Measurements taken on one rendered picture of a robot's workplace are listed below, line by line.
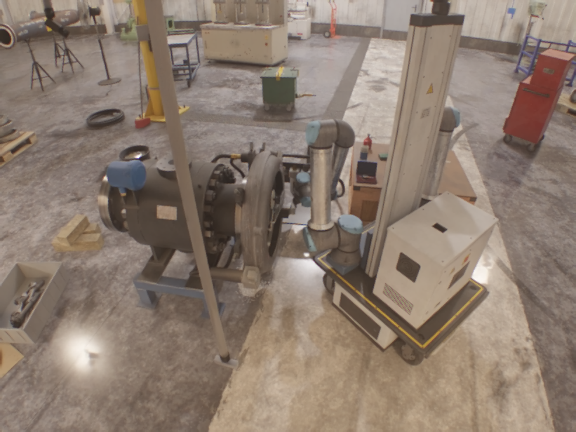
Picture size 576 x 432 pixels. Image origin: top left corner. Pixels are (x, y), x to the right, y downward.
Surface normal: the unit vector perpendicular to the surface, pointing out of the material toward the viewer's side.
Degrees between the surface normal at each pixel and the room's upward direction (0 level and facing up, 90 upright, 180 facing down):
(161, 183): 29
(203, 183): 24
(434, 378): 0
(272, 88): 90
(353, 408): 0
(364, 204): 90
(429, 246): 0
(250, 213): 53
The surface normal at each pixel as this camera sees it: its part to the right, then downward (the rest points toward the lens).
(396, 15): -0.26, 0.59
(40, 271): 0.04, 0.61
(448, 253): 0.00, -0.79
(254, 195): -0.08, -0.22
